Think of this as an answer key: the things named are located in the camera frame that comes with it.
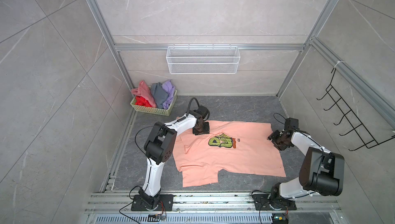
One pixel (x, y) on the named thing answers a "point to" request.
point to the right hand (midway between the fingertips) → (270, 138)
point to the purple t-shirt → (168, 88)
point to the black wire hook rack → (353, 132)
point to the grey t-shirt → (159, 94)
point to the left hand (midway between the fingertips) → (207, 129)
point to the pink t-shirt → (143, 91)
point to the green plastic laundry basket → (165, 112)
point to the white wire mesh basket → (203, 60)
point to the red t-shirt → (140, 100)
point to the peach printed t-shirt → (239, 146)
